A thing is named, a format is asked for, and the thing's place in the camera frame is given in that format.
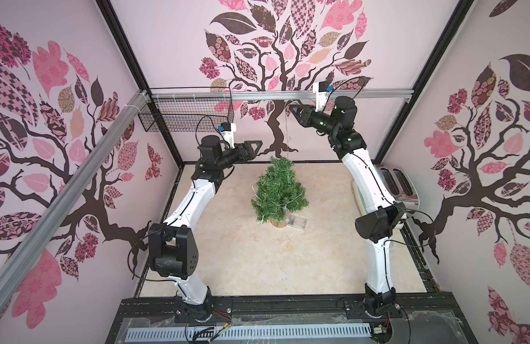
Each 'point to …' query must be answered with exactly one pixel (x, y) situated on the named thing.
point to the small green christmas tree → (278, 193)
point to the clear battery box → (297, 222)
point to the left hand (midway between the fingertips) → (254, 146)
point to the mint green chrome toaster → (400, 183)
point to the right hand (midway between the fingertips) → (290, 104)
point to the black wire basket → (188, 110)
